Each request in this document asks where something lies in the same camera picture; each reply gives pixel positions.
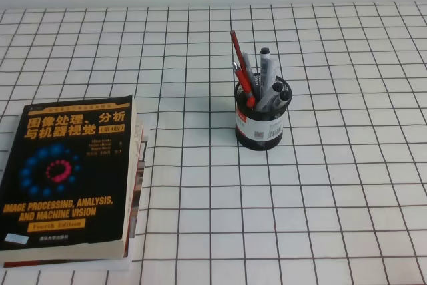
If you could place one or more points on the white marker black end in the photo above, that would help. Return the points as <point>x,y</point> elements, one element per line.
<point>278,101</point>

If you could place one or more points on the red ballpoint pen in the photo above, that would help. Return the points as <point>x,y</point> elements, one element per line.
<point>251,101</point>

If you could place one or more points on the black mesh pen holder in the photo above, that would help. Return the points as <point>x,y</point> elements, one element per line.
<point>259,130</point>

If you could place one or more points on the grey gel pen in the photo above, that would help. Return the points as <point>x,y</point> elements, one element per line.
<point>251,78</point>

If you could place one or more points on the grey marker pen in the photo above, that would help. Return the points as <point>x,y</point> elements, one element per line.
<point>271,74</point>

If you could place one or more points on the tall white marker black cap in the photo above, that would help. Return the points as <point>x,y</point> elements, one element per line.
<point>264,66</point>

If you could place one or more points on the grey marker black tip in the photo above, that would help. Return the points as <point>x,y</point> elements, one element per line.
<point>265,104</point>

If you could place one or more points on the white book under textbook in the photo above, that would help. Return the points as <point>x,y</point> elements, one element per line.
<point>68,201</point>

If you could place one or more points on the long red pencil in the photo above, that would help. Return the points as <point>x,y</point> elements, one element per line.
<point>238,51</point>

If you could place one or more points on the black image processing textbook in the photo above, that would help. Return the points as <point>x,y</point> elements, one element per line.
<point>72,116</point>

